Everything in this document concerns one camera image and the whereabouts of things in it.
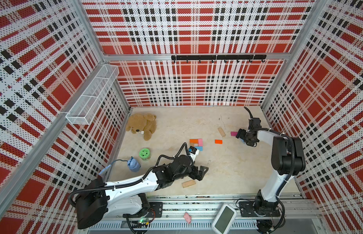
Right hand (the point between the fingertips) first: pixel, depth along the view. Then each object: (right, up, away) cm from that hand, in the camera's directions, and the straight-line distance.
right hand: (242, 137), depth 100 cm
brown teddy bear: (-67, +10, -7) cm, 68 cm away
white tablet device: (-21, -35, -32) cm, 52 cm away
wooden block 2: (-38, -24, -18) cm, 48 cm away
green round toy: (-65, -9, -11) cm, 66 cm away
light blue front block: (-29, -8, -1) cm, 30 cm away
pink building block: (-29, -4, 0) cm, 30 cm away
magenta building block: (-5, +2, +3) cm, 7 cm away
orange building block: (-34, -3, +2) cm, 34 cm away
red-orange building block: (-16, -3, +1) cm, 17 cm away
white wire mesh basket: (-105, +17, -9) cm, 107 cm away
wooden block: (-14, +4, +5) cm, 15 cm away
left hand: (-30, -13, -23) cm, 40 cm away
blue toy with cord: (-69, -15, -17) cm, 73 cm away
